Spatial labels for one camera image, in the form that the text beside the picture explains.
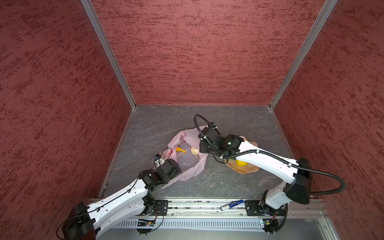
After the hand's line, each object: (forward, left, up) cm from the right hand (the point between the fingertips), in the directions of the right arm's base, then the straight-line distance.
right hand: (202, 149), depth 76 cm
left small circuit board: (-30, +30, -20) cm, 46 cm away
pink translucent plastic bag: (+8, +8, -15) cm, 19 cm away
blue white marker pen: (-23, -14, -17) cm, 32 cm away
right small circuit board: (-32, -32, -20) cm, 49 cm away
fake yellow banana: (+9, +15, -16) cm, 24 cm away
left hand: (-7, +17, -15) cm, 23 cm away
